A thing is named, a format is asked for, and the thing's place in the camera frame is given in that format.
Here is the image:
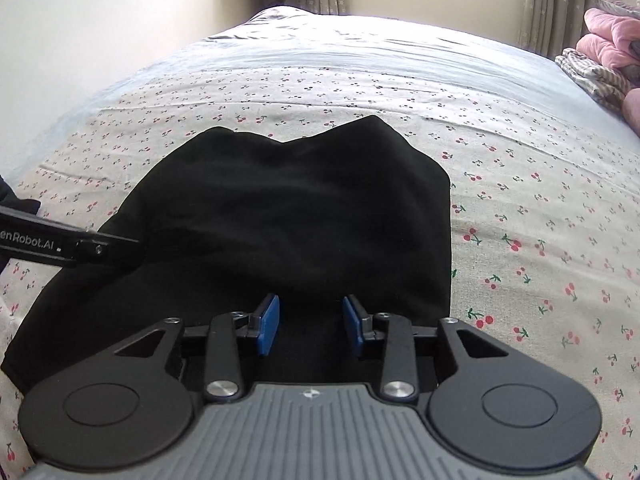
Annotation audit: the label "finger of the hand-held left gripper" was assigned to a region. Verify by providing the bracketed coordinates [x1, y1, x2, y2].
[75, 232, 141, 267]

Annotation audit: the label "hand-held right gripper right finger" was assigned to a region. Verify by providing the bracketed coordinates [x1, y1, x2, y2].
[342, 295, 516, 402]

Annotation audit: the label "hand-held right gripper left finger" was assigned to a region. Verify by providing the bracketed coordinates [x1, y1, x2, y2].
[107, 294, 281, 403]

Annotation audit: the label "black pants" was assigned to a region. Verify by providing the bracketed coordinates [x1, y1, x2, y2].
[0, 115, 456, 391]

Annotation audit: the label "cherry print cloth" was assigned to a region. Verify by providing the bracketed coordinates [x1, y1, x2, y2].
[0, 62, 640, 480]

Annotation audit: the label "bed with grey sheet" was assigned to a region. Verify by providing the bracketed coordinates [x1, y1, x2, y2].
[0, 5, 640, 196]

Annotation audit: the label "striped cloth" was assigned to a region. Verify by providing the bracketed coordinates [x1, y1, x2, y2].
[555, 47, 634, 112]

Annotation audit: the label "light pink quilt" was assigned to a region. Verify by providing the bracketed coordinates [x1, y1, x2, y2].
[575, 7, 640, 77]

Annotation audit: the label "grey quilt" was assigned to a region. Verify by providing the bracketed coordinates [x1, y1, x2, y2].
[587, 0, 640, 17]

